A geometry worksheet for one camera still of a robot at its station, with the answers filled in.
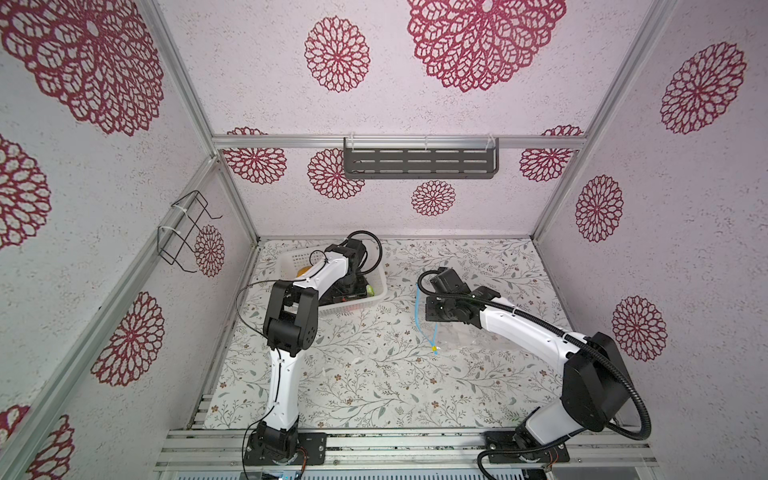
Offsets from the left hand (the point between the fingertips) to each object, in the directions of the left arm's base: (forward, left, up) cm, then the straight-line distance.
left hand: (352, 302), depth 99 cm
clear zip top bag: (-9, -25, -2) cm, 26 cm away
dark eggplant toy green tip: (+5, -6, 0) cm, 8 cm away
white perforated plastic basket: (+14, +20, +5) cm, 25 cm away
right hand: (-7, -24, +10) cm, 27 cm away
